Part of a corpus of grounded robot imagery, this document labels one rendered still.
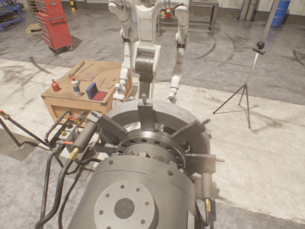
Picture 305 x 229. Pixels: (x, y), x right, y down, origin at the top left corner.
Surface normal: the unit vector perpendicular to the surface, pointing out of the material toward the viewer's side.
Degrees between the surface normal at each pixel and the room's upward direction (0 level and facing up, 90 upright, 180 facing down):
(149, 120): 90
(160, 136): 15
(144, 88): 70
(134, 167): 3
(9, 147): 0
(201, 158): 90
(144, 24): 96
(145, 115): 90
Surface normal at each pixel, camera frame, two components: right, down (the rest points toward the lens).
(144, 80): -0.28, 0.32
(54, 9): 0.69, 0.48
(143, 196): 0.00, -0.76
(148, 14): -0.30, 0.70
